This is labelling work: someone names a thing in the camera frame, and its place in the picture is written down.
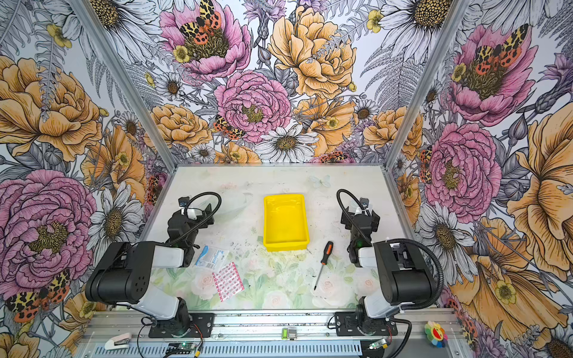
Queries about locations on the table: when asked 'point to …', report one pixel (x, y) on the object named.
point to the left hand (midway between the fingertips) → (200, 210)
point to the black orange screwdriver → (327, 253)
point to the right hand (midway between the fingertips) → (359, 214)
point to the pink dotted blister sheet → (228, 282)
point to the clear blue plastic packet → (212, 258)
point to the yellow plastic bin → (284, 223)
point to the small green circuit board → (381, 343)
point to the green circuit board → (180, 348)
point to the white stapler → (119, 341)
